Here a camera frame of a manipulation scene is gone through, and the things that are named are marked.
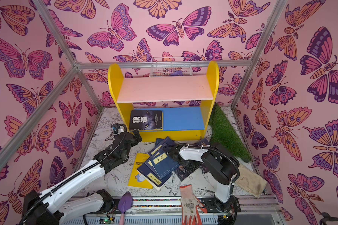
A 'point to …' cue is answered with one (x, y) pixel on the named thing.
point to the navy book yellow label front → (163, 164)
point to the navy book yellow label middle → (149, 163)
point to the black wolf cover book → (146, 120)
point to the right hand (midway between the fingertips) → (198, 165)
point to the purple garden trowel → (124, 204)
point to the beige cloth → (251, 182)
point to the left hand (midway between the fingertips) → (134, 132)
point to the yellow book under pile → (136, 179)
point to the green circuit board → (105, 220)
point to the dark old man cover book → (181, 173)
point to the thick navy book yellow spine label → (149, 176)
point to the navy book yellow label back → (166, 142)
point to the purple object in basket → (177, 73)
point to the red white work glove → (190, 206)
